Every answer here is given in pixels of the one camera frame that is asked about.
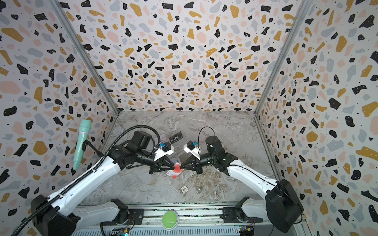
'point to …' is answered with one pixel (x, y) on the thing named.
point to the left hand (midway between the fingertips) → (176, 165)
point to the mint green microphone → (84, 127)
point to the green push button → (170, 220)
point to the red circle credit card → (176, 171)
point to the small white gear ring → (184, 189)
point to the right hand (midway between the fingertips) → (185, 167)
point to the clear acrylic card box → (176, 137)
